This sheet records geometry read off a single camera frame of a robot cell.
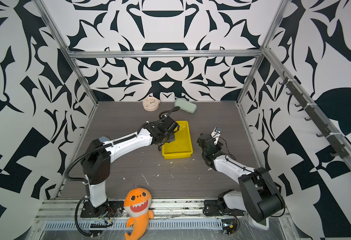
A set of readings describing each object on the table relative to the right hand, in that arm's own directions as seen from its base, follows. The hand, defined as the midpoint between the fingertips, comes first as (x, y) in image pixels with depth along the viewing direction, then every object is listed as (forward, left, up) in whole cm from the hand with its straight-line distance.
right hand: (209, 136), depth 89 cm
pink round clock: (+33, +39, -6) cm, 51 cm away
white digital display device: (-43, -18, -6) cm, 47 cm away
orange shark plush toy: (-35, +37, 0) cm, 51 cm away
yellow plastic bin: (-3, +16, -7) cm, 18 cm away
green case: (+33, +12, -9) cm, 36 cm away
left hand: (0, +22, +4) cm, 22 cm away
